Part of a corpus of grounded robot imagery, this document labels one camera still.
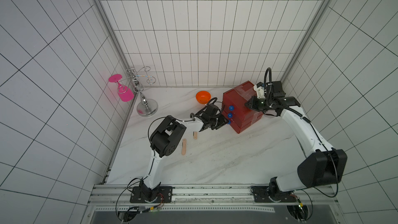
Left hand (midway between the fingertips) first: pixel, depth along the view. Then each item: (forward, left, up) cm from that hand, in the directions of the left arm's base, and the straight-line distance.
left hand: (225, 124), depth 95 cm
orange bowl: (+23, +14, -1) cm, 27 cm away
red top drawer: (+4, -2, +18) cm, 19 cm away
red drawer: (-4, -7, +8) cm, 11 cm away
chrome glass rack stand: (+14, +54, -2) cm, 56 cm away
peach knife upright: (-6, +19, -3) cm, 20 cm away
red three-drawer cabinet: (-3, -5, +14) cm, 15 cm away
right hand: (+4, -10, +17) cm, 20 cm away
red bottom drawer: (-5, -7, +2) cm, 9 cm away
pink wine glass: (+15, +64, +11) cm, 67 cm away
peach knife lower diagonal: (-13, +26, -4) cm, 29 cm away
